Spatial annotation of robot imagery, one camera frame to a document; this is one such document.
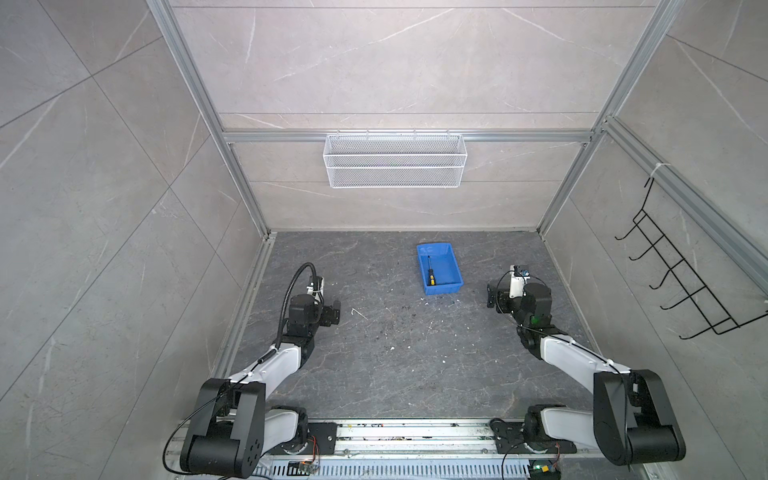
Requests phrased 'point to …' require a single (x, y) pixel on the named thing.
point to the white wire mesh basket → (396, 161)
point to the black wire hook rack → (712, 311)
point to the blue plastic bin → (444, 263)
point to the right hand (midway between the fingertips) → (504, 281)
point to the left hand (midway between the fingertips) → (319, 291)
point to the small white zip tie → (352, 313)
